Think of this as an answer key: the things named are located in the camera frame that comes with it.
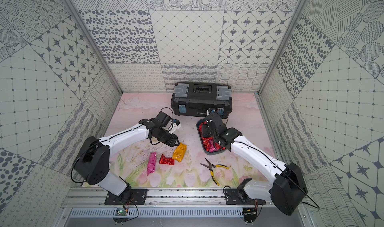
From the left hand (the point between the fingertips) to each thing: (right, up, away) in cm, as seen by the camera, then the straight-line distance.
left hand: (177, 140), depth 85 cm
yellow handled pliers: (+19, -15, -1) cm, 24 cm away
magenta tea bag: (-14, -12, -3) cm, 19 cm away
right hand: (+17, +7, -3) cm, 19 cm away
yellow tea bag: (+1, -8, +1) cm, 8 cm away
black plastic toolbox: (+10, +24, +9) cm, 28 cm away
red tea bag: (-8, -11, -2) cm, 14 cm away
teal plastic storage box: (+17, -7, -1) cm, 18 cm away
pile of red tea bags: (+18, -2, +1) cm, 18 cm away
